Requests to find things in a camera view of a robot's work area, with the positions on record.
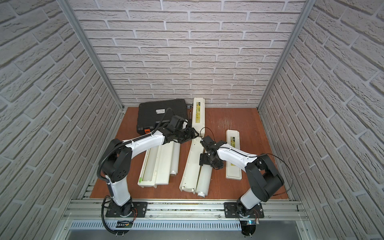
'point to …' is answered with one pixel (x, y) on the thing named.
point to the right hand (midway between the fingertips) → (209, 164)
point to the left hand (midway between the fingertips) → (198, 134)
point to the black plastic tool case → (149, 115)
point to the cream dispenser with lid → (157, 167)
